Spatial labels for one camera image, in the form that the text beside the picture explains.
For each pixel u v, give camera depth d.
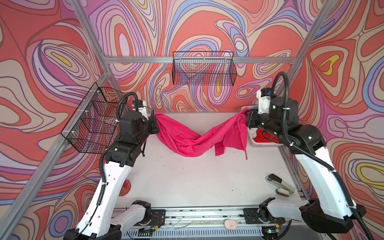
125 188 0.77
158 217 0.72
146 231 0.72
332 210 0.37
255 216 0.73
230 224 0.69
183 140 0.77
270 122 0.47
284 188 0.80
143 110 0.56
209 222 0.72
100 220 0.36
